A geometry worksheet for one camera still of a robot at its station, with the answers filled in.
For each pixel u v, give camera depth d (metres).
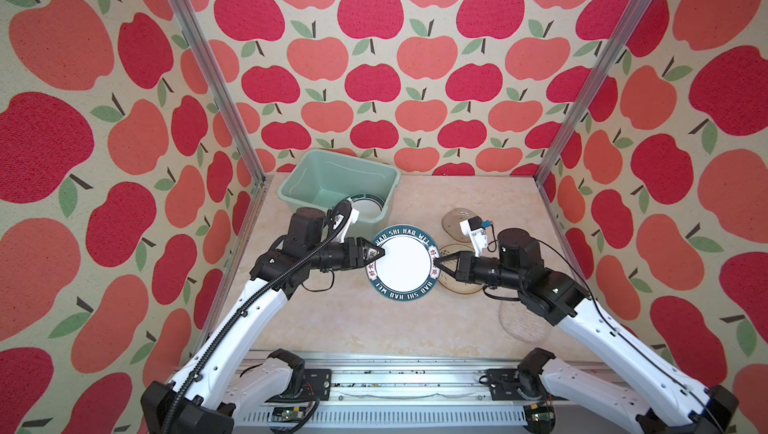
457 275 0.61
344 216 0.65
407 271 0.68
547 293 0.51
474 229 0.64
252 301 0.46
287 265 0.49
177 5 0.75
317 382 0.75
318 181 1.12
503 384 0.71
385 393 0.74
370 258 0.65
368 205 1.08
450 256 0.65
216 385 0.39
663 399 0.40
